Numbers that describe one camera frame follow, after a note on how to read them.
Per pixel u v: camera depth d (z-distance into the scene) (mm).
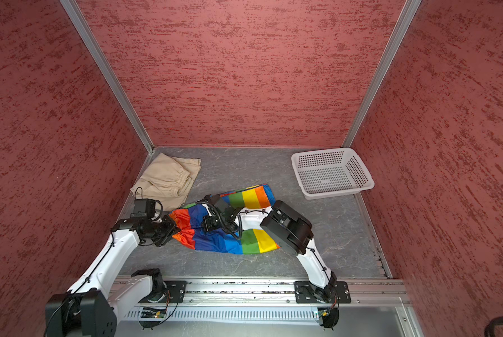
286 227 568
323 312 720
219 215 725
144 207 667
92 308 392
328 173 1100
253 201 983
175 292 744
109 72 877
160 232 706
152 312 720
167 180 1023
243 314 775
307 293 740
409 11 714
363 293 760
